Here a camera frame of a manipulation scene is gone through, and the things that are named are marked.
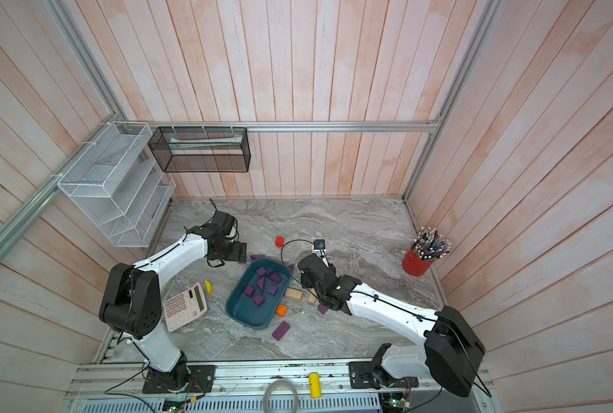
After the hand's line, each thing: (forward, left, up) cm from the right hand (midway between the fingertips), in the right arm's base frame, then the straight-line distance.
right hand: (310, 266), depth 84 cm
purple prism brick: (+4, +7, -8) cm, 12 cm away
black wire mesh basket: (+46, +46, +14) cm, 67 cm away
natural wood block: (-6, +6, -10) cm, 13 cm away
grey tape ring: (-33, +10, -9) cm, 35 cm away
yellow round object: (-4, +36, -9) cm, 37 cm away
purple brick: (+9, +22, -10) cm, 25 cm away
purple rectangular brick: (+2, +18, -8) cm, 20 cm away
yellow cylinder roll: (-33, -2, -10) cm, 34 cm away
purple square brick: (-4, +14, -10) cm, 18 cm away
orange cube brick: (-11, +10, -11) cm, 18 cm away
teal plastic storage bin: (-6, +18, -10) cm, 21 cm away
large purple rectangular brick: (-18, +9, -11) cm, 23 cm away
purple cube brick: (-10, -4, -11) cm, 16 cm away
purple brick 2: (-5, +21, -9) cm, 24 cm away
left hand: (+6, +28, -5) cm, 29 cm away
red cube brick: (+17, +13, -10) cm, 24 cm away
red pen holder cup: (+5, -39, -8) cm, 40 cm away
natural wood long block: (-6, -1, -11) cm, 13 cm away
